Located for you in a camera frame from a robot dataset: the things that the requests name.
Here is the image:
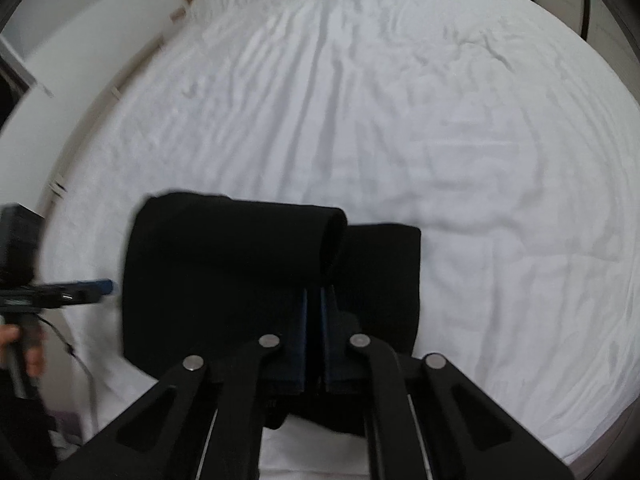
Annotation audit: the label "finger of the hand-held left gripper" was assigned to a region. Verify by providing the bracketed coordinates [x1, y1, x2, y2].
[62, 279, 119, 307]

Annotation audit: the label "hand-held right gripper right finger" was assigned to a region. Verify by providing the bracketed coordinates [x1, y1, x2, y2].
[320, 285, 576, 480]

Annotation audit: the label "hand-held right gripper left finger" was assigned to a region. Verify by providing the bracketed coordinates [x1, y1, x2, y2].
[50, 286, 309, 480]

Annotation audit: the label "black pants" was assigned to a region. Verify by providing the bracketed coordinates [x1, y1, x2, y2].
[121, 191, 422, 436]

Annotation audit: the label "person's left forearm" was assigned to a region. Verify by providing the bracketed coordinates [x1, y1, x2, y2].
[0, 367, 58, 480]

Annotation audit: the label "person's left hand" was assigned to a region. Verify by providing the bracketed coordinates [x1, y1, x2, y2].
[0, 324, 47, 379]

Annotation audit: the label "pinkish cloth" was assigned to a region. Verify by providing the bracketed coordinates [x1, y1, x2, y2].
[49, 409, 85, 443]

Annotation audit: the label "white duvet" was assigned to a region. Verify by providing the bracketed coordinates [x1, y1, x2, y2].
[39, 0, 640, 477]

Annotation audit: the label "black cable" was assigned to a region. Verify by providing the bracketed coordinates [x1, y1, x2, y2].
[39, 314, 98, 433]

